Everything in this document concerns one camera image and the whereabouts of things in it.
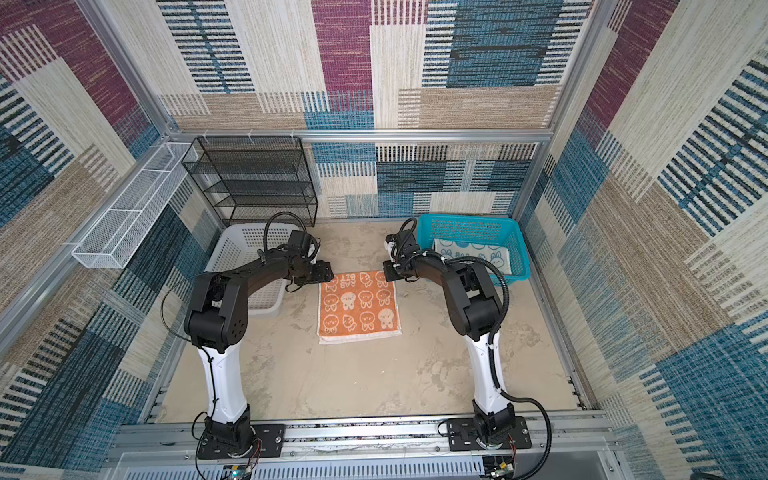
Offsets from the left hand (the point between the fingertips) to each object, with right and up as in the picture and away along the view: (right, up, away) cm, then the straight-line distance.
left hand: (325, 271), depth 102 cm
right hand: (+21, -1, +2) cm, 22 cm away
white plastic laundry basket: (-31, +9, +6) cm, 33 cm away
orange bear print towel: (+11, -11, -5) cm, 16 cm away
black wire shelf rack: (-27, +33, +7) cm, 43 cm away
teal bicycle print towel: (+59, +6, +2) cm, 59 cm away
